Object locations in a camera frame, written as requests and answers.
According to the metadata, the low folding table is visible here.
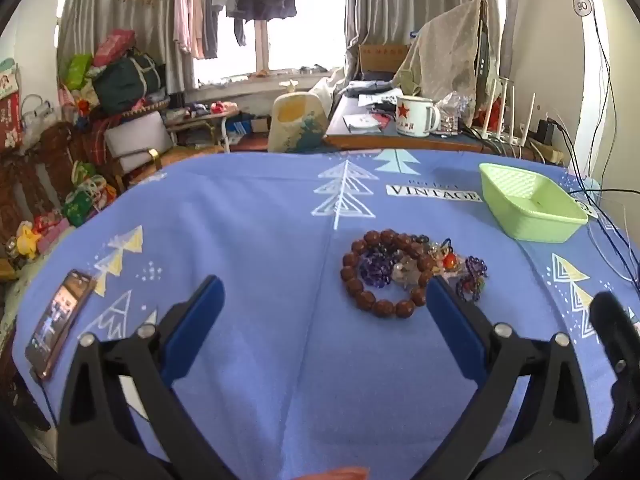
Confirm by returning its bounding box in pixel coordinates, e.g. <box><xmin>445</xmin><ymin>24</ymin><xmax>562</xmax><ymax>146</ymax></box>
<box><xmin>165</xmin><ymin>110</ymin><xmax>241</xmax><ymax>153</ymax></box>

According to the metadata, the clear crystal bracelet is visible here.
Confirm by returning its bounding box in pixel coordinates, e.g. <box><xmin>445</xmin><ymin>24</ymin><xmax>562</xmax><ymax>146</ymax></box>
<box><xmin>391</xmin><ymin>259</ymin><xmax>422</xmax><ymax>290</ymax></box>

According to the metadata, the pink package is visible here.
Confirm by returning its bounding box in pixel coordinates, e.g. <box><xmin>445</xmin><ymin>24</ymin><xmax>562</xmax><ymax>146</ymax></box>
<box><xmin>92</xmin><ymin>29</ymin><xmax>137</xmax><ymax>67</ymax></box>

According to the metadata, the person's left hand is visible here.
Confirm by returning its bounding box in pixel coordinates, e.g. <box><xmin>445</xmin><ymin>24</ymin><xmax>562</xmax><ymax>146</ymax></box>
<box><xmin>300</xmin><ymin>466</ymin><xmax>372</xmax><ymax>480</ymax></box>

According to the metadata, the grey curtain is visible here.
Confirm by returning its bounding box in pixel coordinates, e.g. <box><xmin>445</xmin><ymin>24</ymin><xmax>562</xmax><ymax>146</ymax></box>
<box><xmin>57</xmin><ymin>0</ymin><xmax>196</xmax><ymax>96</ymax></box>
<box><xmin>345</xmin><ymin>0</ymin><xmax>501</xmax><ymax>56</ymax></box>

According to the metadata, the green plastic bag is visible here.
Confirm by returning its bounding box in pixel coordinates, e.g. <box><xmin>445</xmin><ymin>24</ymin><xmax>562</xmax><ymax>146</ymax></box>
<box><xmin>65</xmin><ymin>54</ymin><xmax>93</xmax><ymax>91</ymax></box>

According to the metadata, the green plastic basket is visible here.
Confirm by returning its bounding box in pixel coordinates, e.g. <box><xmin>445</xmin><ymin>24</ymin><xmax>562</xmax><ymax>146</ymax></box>
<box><xmin>479</xmin><ymin>162</ymin><xmax>590</xmax><ymax>242</ymax></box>

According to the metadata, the wooden desk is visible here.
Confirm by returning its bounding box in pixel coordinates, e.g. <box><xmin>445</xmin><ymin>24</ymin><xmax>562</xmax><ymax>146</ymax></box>
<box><xmin>325</xmin><ymin>92</ymin><xmax>566</xmax><ymax>166</ymax></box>

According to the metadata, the blue printed tablecloth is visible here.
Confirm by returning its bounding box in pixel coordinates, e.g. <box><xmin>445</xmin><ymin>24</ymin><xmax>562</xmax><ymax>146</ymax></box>
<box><xmin>10</xmin><ymin>147</ymin><xmax>640</xmax><ymax>480</ymax></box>

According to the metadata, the green gift bag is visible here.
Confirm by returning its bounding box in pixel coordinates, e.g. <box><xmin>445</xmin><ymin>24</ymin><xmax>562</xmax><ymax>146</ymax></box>
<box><xmin>62</xmin><ymin>180</ymin><xmax>116</xmax><ymax>226</ymax></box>

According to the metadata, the white router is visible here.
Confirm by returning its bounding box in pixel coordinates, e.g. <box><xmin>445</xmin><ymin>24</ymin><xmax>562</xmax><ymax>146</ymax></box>
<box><xmin>480</xmin><ymin>77</ymin><xmax>538</xmax><ymax>148</ymax></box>

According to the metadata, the purple crystal bracelet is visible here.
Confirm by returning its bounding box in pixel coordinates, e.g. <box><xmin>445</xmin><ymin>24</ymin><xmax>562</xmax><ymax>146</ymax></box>
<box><xmin>359</xmin><ymin>252</ymin><xmax>397</xmax><ymax>289</ymax></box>

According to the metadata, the red carton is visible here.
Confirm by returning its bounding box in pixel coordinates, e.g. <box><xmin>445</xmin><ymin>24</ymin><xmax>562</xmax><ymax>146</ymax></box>
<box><xmin>0</xmin><ymin>92</ymin><xmax>23</xmax><ymax>148</ymax></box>

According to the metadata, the cardboard box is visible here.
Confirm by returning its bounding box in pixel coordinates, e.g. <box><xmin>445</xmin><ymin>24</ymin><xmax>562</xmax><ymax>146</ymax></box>
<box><xmin>357</xmin><ymin>44</ymin><xmax>412</xmax><ymax>81</ymax></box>

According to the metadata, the brown wooden bead bracelet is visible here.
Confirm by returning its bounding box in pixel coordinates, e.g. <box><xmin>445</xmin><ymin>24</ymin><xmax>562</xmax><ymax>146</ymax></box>
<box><xmin>340</xmin><ymin>229</ymin><xmax>437</xmax><ymax>319</ymax></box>

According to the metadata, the pale yellow and blue bag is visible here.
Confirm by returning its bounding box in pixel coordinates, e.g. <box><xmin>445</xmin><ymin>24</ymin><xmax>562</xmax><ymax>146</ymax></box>
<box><xmin>267</xmin><ymin>80</ymin><xmax>328</xmax><ymax>153</ymax></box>

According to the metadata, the yellow toy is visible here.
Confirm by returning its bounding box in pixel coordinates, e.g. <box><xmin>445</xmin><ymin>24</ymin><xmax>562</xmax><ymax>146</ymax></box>
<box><xmin>17</xmin><ymin>222</ymin><xmax>41</xmax><ymax>258</ymax></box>

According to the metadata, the dark glass bead bracelet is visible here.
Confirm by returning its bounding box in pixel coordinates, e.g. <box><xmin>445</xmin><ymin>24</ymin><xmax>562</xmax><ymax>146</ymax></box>
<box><xmin>410</xmin><ymin>234</ymin><xmax>443</xmax><ymax>256</ymax></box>

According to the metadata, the dark green duffel bag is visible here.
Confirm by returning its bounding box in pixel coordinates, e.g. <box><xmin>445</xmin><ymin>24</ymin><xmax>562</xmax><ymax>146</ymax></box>
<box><xmin>92</xmin><ymin>49</ymin><xmax>166</xmax><ymax>115</ymax></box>

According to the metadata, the white enamel mug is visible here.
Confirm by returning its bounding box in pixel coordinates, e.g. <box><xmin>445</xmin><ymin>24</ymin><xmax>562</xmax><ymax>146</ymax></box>
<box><xmin>395</xmin><ymin>95</ymin><xmax>442</xmax><ymax>138</ymax></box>

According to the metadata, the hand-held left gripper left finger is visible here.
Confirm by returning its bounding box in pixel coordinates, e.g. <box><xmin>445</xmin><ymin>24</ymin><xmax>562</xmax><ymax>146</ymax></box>
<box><xmin>56</xmin><ymin>275</ymin><xmax>226</xmax><ymax>480</ymax></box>

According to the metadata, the beige draped cloth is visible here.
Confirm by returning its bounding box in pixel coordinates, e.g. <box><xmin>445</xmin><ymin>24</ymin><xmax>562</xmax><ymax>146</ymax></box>
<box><xmin>392</xmin><ymin>0</ymin><xmax>488</xmax><ymax>111</ymax></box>

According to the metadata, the smartphone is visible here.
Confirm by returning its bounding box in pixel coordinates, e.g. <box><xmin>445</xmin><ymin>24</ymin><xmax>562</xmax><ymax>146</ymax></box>
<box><xmin>25</xmin><ymin>269</ymin><xmax>97</xmax><ymax>380</ymax></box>

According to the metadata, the white cushion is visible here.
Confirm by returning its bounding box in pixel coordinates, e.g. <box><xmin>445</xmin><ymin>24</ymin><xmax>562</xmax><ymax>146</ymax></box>
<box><xmin>104</xmin><ymin>110</ymin><xmax>173</xmax><ymax>173</ymax></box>

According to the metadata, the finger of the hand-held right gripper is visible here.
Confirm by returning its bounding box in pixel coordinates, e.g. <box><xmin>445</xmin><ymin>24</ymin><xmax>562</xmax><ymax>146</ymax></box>
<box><xmin>589</xmin><ymin>290</ymin><xmax>640</xmax><ymax>462</ymax></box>

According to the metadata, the white booklet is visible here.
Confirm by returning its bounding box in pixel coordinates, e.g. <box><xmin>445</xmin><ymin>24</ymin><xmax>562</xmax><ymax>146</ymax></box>
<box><xmin>342</xmin><ymin>112</ymin><xmax>396</xmax><ymax>133</ymax></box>

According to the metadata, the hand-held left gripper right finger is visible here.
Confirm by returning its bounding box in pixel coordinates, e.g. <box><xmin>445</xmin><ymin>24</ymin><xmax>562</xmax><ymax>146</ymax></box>
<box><xmin>425</xmin><ymin>276</ymin><xmax>596</xmax><ymax>480</ymax></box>

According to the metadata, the black monitor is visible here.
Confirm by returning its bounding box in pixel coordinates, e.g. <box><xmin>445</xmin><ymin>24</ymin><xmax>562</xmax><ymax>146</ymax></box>
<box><xmin>477</xmin><ymin>15</ymin><xmax>501</xmax><ymax>111</ymax></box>

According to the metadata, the crumpled clear plastic wrap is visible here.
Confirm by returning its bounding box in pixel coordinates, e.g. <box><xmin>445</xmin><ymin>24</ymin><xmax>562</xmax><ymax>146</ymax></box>
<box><xmin>435</xmin><ymin>91</ymin><xmax>476</xmax><ymax>133</ymax></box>

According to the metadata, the purple multicolour bead bracelet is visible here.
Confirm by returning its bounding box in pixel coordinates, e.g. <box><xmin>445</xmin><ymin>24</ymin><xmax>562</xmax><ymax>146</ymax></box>
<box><xmin>454</xmin><ymin>255</ymin><xmax>489</xmax><ymax>304</ymax></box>

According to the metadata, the brown fuzzy blanket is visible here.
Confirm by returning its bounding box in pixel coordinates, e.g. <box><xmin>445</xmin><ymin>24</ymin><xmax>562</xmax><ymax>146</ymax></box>
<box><xmin>0</xmin><ymin>122</ymin><xmax>91</xmax><ymax>241</ymax></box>

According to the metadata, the black power adapter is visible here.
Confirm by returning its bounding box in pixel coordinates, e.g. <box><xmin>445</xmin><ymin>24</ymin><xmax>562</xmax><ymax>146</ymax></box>
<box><xmin>530</xmin><ymin>117</ymin><xmax>558</xmax><ymax>143</ymax></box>

